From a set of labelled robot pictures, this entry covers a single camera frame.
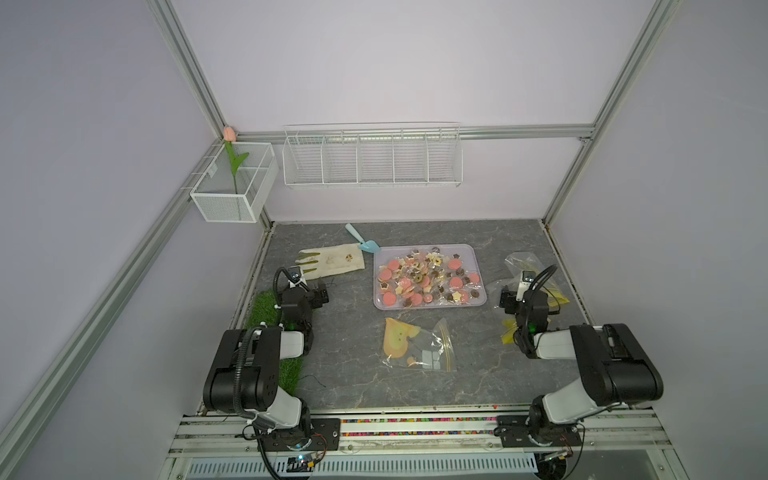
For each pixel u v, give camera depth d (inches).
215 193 30.7
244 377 16.8
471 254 43.5
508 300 33.6
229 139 35.8
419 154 40.2
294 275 31.2
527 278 31.9
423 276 40.0
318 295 33.9
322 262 42.7
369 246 44.4
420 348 34.2
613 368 18.1
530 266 38.2
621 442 29.1
